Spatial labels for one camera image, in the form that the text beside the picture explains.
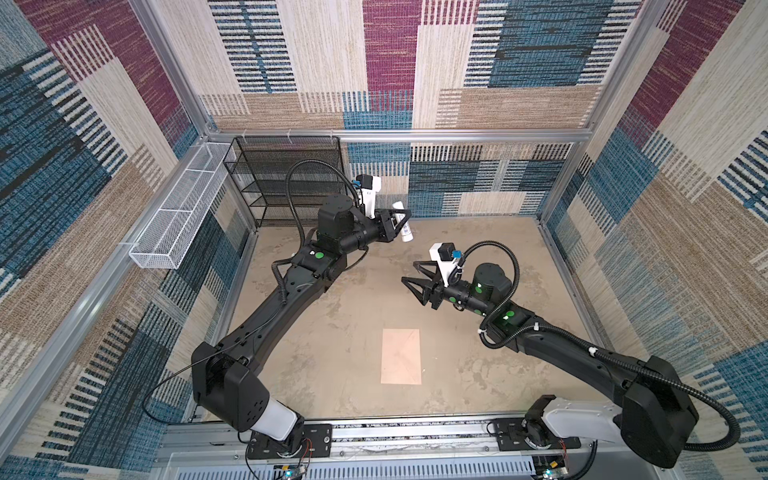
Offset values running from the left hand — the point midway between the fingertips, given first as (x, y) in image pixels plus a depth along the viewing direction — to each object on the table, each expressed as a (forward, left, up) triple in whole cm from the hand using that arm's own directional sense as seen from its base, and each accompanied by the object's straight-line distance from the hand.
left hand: (411, 209), depth 68 cm
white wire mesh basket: (+14, +73, -22) cm, 78 cm away
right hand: (-9, 0, -13) cm, 16 cm away
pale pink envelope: (-20, +2, -39) cm, 44 cm away
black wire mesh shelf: (+39, +48, -16) cm, 64 cm away
